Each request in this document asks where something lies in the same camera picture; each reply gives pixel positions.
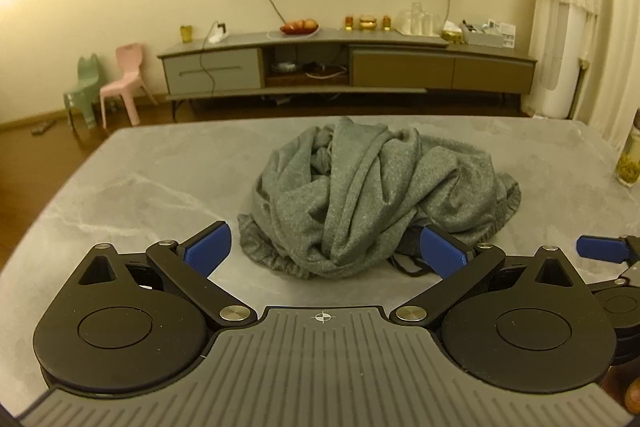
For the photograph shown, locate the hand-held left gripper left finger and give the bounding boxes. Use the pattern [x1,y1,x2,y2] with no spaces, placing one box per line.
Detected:
[75,221,258,330]

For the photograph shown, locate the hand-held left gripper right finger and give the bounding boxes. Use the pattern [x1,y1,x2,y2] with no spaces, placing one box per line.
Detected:
[389,225,576,325]

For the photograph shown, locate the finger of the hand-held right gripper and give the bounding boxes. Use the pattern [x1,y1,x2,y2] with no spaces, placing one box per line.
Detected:
[576,234,640,265]

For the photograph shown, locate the grey sweatpants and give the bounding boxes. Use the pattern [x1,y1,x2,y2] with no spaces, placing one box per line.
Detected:
[237,117,522,280]

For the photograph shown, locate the glass jar with tea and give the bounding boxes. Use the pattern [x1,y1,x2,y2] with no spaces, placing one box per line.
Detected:
[613,108,640,188]

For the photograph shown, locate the pink plastic child chair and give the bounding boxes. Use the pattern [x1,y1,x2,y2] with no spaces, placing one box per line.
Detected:
[99,43,158,128]

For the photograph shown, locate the green plastic child chair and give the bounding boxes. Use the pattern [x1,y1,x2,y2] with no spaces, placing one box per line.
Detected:
[63,53,112,138]

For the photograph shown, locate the grey low media cabinet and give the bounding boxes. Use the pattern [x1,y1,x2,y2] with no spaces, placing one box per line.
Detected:
[157,27,538,104]

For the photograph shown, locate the white charger device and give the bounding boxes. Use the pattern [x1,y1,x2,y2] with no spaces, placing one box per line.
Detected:
[204,22,230,44]

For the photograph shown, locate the white standing air conditioner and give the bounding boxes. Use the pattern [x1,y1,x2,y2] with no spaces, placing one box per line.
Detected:
[531,0,601,118]

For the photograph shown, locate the grey tray with small boxes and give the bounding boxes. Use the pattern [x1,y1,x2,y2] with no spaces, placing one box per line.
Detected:
[460,21,518,48]

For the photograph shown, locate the white curtain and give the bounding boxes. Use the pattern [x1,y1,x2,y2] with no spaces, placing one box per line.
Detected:
[575,0,640,138]

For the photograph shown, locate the cluster of clear glasses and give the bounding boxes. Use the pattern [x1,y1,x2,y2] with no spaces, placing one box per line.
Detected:
[397,2,441,36]

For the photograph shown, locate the plate of fruit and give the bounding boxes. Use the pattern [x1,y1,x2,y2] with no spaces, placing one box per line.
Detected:
[279,19,321,36]

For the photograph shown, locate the coiled cable in cabinet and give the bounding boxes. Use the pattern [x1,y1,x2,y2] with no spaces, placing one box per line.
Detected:
[305,64,349,80]

